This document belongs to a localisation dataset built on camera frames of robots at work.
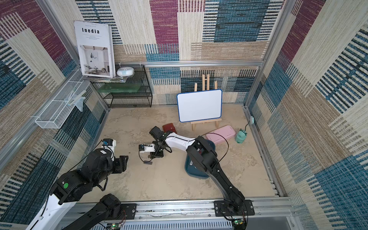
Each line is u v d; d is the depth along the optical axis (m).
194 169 0.88
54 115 0.71
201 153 0.61
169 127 1.05
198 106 0.94
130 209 0.74
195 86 0.91
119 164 0.59
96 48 0.78
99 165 0.48
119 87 0.94
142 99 1.20
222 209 0.73
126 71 0.87
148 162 0.90
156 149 0.83
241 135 0.94
